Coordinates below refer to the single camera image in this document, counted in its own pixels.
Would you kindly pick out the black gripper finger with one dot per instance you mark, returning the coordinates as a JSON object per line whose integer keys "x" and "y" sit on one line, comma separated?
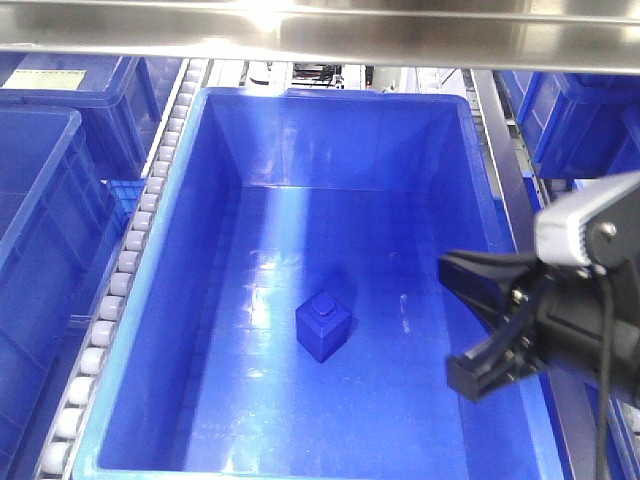
{"x": 480, "y": 282}
{"x": 490, "y": 367}

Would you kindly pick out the large empty blue bin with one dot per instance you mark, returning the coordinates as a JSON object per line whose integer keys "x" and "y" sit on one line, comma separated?
{"x": 240, "y": 400}

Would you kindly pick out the small blue plastic box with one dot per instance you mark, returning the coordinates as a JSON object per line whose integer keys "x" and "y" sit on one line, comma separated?
{"x": 322, "y": 330}

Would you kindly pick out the steel rack on castors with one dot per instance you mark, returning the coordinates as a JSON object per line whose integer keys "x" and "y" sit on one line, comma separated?
{"x": 350, "y": 35}

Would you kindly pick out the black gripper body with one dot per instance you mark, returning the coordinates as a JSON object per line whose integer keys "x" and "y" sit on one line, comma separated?
{"x": 575, "y": 325}

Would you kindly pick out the row of blue bins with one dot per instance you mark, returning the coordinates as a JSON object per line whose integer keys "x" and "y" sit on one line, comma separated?
{"x": 50, "y": 225}

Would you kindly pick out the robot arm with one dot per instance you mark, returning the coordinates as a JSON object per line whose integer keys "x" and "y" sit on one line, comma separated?
{"x": 565, "y": 225}

